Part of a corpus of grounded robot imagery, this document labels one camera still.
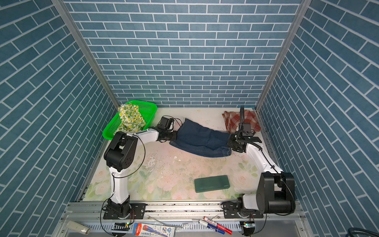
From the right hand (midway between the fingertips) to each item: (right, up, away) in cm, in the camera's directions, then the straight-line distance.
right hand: (228, 139), depth 89 cm
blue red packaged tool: (-41, -39, -21) cm, 61 cm away
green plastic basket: (-57, +20, +24) cm, 65 cm away
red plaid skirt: (+8, +13, +21) cm, 26 cm away
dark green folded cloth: (-11, -24, -6) cm, 27 cm away
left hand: (-34, +1, +14) cm, 36 cm away
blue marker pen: (-12, -39, -19) cm, 45 cm away
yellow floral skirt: (-68, +12, +20) cm, 72 cm away
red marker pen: (-9, -38, -19) cm, 44 cm away
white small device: (-73, -37, -22) cm, 85 cm away
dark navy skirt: (-19, -1, +15) cm, 25 cm away
